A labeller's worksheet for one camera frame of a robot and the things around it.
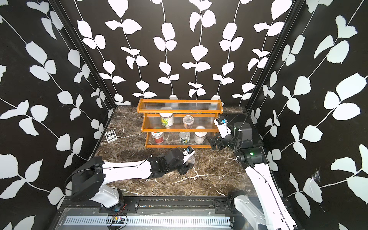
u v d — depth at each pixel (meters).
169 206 0.75
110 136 1.01
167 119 0.84
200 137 0.91
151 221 0.70
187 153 0.70
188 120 0.86
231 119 0.57
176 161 0.60
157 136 0.90
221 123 0.59
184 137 0.93
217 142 0.61
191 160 0.79
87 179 0.42
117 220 0.70
